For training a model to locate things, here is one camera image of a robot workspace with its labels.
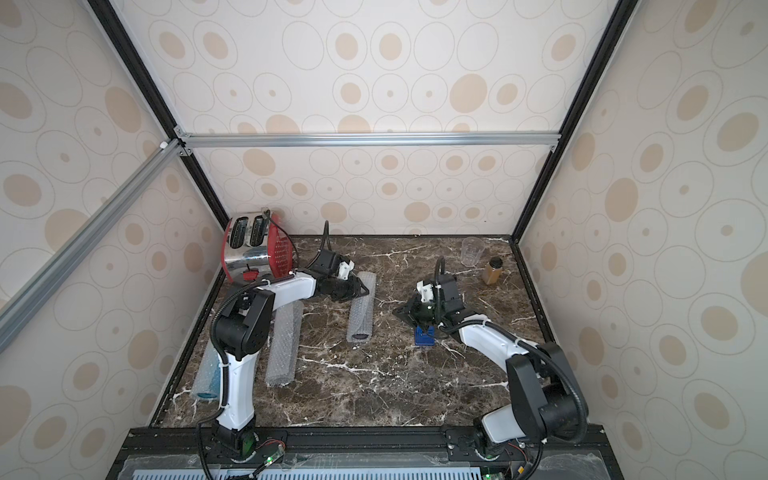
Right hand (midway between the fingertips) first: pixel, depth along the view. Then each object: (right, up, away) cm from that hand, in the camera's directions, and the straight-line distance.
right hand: (404, 310), depth 85 cm
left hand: (-10, +4, +13) cm, 17 cm away
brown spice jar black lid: (+31, +11, +16) cm, 36 cm away
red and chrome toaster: (-46, +18, +9) cm, 51 cm away
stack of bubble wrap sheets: (-13, -2, +7) cm, 15 cm away
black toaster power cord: (-43, +30, +12) cm, 54 cm away
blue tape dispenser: (+6, -10, +7) cm, 14 cm away
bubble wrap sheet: (-34, -10, 0) cm, 35 cm away
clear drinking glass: (+27, +19, +28) cm, 44 cm away
